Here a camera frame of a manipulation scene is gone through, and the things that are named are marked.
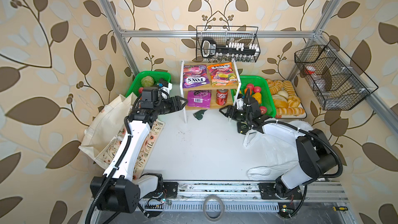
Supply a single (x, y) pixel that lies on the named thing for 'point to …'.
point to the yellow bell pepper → (257, 96)
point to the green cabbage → (147, 81)
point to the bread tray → (286, 101)
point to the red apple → (263, 110)
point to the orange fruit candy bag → (222, 74)
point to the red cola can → (222, 96)
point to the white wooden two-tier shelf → (209, 86)
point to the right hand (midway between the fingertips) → (223, 112)
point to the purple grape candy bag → (199, 98)
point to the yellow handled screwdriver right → (340, 208)
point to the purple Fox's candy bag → (194, 75)
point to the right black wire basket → (338, 82)
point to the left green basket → (156, 75)
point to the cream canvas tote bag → (105, 127)
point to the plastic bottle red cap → (311, 70)
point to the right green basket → (267, 100)
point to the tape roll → (216, 197)
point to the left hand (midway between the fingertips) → (184, 100)
